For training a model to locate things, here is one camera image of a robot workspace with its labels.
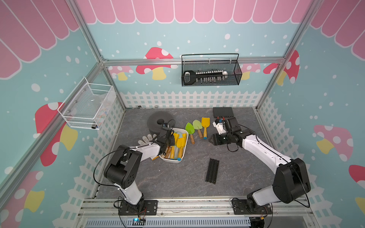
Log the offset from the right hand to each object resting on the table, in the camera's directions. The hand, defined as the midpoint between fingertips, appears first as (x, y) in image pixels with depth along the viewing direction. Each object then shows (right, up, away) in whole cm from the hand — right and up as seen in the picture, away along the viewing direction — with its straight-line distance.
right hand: (212, 139), depth 86 cm
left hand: (-27, -1, +11) cm, 29 cm away
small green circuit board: (-41, -41, -13) cm, 60 cm away
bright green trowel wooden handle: (-13, +5, +20) cm, 24 cm away
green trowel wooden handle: (-7, +8, +23) cm, 25 cm away
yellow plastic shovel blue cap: (-1, +9, +23) cm, 25 cm away
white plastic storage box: (-23, -10, +6) cm, 26 cm away
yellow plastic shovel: (-20, -4, +10) cm, 23 cm away
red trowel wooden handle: (-27, -8, +8) cm, 29 cm away
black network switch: (+16, +19, +36) cm, 44 cm away
